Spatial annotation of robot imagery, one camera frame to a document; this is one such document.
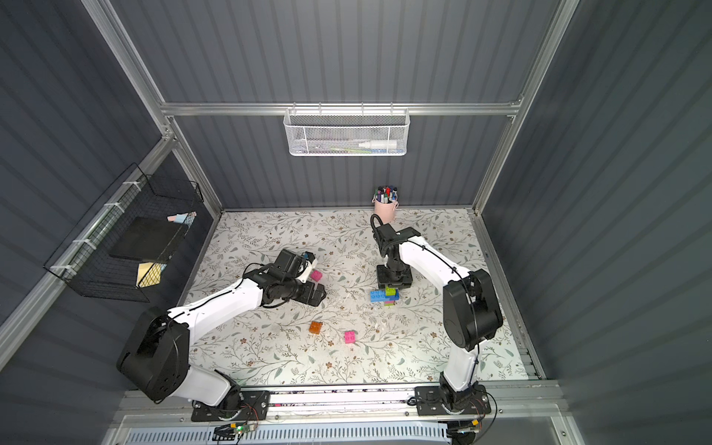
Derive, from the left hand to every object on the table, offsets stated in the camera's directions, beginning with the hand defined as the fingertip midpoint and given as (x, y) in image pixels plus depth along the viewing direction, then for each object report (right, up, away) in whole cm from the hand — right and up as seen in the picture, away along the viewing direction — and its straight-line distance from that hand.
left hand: (317, 293), depth 87 cm
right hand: (+23, +1, +1) cm, 23 cm away
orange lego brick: (0, -11, 0) cm, 11 cm away
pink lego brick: (+11, -13, -2) cm, 17 cm away
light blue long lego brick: (+20, -1, +2) cm, 20 cm away
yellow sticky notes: (-34, +9, -25) cm, 43 cm away
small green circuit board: (-20, -33, -16) cm, 42 cm away
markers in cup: (+24, +35, +22) cm, 47 cm away
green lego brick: (+23, +1, -1) cm, 23 cm away
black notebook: (-43, +17, -13) cm, 48 cm away
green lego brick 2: (+23, -5, +6) cm, 25 cm away
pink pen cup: (+24, +28, +25) cm, 45 cm away
